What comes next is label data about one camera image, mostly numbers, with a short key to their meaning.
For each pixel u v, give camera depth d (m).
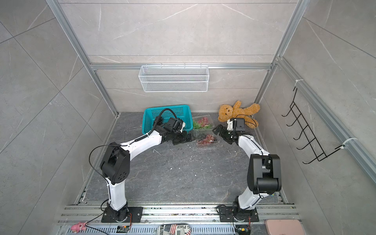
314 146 0.65
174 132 0.75
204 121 1.07
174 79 1.01
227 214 0.73
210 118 1.08
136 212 0.75
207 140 0.97
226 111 1.09
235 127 0.73
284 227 0.71
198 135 1.03
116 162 0.50
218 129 0.84
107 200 0.76
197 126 1.04
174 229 0.67
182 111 1.14
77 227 0.68
